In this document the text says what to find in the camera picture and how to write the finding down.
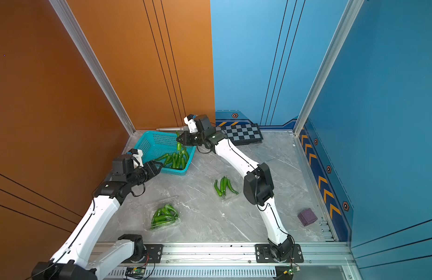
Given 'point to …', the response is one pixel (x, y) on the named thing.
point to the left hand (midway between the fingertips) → (161, 163)
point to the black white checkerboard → (241, 133)
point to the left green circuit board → (135, 272)
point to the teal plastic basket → (153, 145)
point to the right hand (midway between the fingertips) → (179, 138)
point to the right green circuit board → (291, 270)
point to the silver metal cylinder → (171, 129)
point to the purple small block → (307, 217)
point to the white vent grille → (197, 273)
